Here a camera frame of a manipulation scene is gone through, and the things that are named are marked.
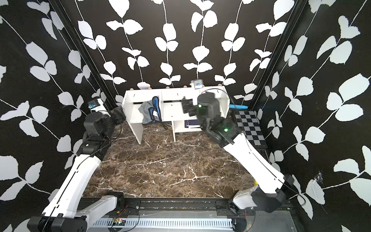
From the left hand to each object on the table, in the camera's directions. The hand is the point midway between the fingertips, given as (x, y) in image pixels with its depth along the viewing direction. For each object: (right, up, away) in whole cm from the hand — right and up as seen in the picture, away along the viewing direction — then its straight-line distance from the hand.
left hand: (116, 106), depth 70 cm
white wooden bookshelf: (+24, +5, +15) cm, 29 cm away
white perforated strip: (+46, -58, 0) cm, 74 cm away
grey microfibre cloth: (+11, -2, +8) cm, 14 cm away
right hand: (+38, +5, -9) cm, 39 cm away
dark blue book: (+37, -8, +12) cm, 40 cm away
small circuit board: (0, -58, +1) cm, 58 cm away
